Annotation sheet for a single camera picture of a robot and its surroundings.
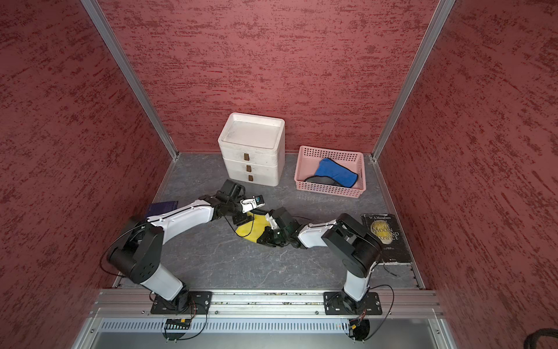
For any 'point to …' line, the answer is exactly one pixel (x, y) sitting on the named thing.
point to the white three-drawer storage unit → (253, 149)
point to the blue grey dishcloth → (330, 169)
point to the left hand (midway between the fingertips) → (247, 212)
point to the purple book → (160, 208)
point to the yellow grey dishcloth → (253, 230)
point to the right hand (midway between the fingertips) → (258, 245)
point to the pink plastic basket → (306, 168)
